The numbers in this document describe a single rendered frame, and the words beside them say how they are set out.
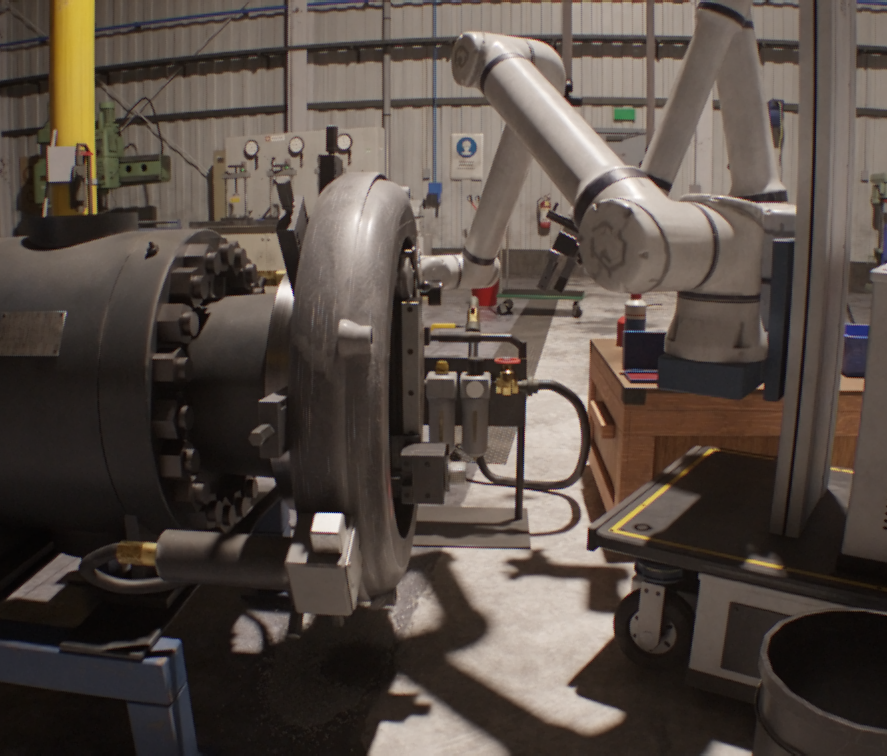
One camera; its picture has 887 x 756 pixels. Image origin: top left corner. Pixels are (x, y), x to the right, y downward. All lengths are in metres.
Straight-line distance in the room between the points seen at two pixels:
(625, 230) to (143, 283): 0.76
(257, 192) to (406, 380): 7.20
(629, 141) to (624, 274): 10.80
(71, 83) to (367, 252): 3.98
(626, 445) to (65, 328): 1.42
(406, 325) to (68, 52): 3.88
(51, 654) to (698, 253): 1.22
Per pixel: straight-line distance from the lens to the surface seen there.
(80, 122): 4.98
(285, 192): 1.13
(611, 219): 1.27
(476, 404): 2.22
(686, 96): 1.90
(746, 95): 2.05
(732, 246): 1.37
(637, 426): 2.12
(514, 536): 2.30
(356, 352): 1.07
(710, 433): 2.17
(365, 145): 7.97
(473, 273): 2.02
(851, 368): 2.46
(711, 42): 1.93
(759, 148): 2.04
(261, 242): 7.81
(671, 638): 1.67
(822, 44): 1.52
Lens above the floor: 0.91
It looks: 12 degrees down
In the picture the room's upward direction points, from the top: straight up
